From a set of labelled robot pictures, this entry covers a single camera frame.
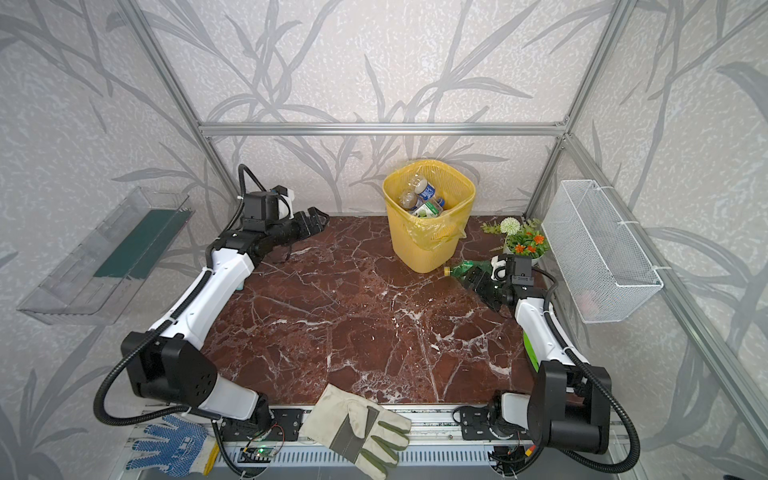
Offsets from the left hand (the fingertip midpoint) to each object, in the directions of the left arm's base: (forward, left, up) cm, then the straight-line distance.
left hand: (320, 212), depth 81 cm
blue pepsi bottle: (+16, -24, -10) cm, 31 cm away
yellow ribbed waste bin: (-5, -30, -7) cm, 31 cm away
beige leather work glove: (-49, -15, -27) cm, 58 cm away
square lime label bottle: (+10, -30, -9) cm, 33 cm away
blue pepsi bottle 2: (+18, -30, -7) cm, 35 cm away
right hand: (-10, -43, -16) cm, 47 cm away
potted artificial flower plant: (+4, -62, -15) cm, 64 cm away
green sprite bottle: (-5, -41, -20) cm, 46 cm away
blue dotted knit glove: (-52, +29, -28) cm, 66 cm away
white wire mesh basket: (-23, -65, +7) cm, 70 cm away
